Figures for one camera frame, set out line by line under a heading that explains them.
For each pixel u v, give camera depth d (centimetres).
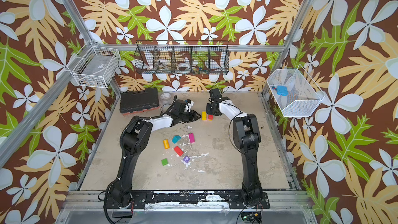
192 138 96
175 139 94
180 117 86
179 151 91
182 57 98
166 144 93
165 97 118
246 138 58
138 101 110
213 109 89
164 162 87
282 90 87
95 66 86
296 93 83
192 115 91
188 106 88
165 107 111
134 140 58
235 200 73
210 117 101
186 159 86
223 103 71
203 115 101
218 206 73
